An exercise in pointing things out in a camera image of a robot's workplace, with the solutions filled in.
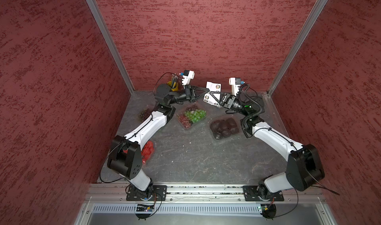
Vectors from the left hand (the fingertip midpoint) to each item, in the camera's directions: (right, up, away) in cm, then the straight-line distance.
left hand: (208, 94), depth 63 cm
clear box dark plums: (+14, -19, +31) cm, 39 cm away
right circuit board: (+30, -56, +7) cm, 64 cm away
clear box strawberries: (-34, -32, +22) cm, 52 cm away
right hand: (0, -1, +2) cm, 2 cm away
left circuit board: (-32, -57, +9) cm, 66 cm away
